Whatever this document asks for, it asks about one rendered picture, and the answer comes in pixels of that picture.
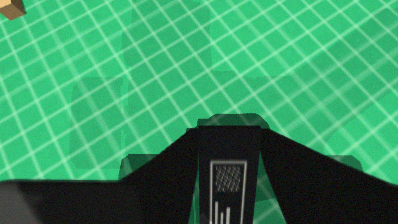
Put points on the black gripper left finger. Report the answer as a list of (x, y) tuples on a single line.
[(164, 195)]

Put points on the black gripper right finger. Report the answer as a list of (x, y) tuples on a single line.
[(312, 188)]

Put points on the black strip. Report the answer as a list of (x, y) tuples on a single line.
[(228, 169)]

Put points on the green work mat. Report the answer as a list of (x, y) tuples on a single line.
[(94, 89)]

